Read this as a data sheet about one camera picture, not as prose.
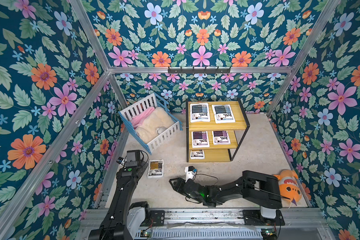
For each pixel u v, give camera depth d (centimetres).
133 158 63
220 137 84
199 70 93
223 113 72
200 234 77
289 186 75
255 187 51
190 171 76
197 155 94
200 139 82
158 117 106
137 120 102
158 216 74
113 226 40
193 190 61
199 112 72
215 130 86
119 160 73
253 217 71
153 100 108
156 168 89
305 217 79
